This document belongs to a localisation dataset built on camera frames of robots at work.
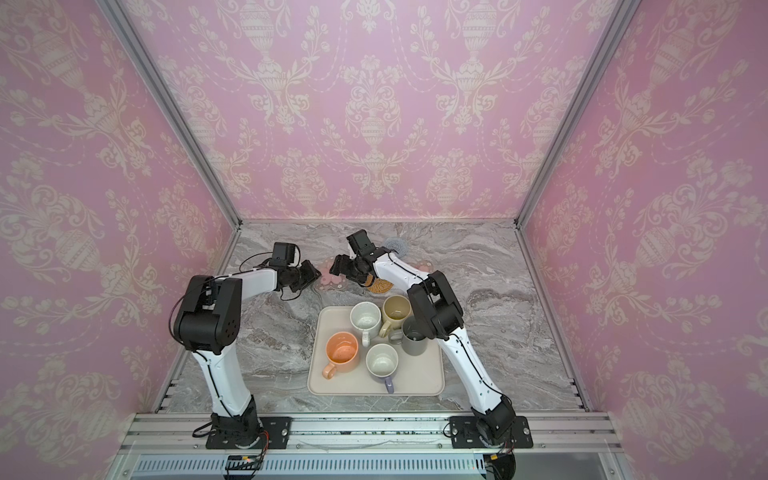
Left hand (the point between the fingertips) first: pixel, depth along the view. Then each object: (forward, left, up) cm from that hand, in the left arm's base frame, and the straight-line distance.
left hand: (321, 274), depth 102 cm
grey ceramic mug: (-24, -31, +3) cm, 40 cm away
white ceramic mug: (-16, -16, 0) cm, 23 cm away
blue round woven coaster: (+15, -27, -1) cm, 31 cm away
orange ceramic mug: (-26, -10, -1) cm, 28 cm away
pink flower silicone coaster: (-2, -3, -2) cm, 4 cm away
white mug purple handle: (-29, -22, -2) cm, 36 cm away
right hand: (0, -6, +1) cm, 6 cm away
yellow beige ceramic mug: (-13, -26, +1) cm, 29 cm away
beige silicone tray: (-33, -32, -1) cm, 46 cm away
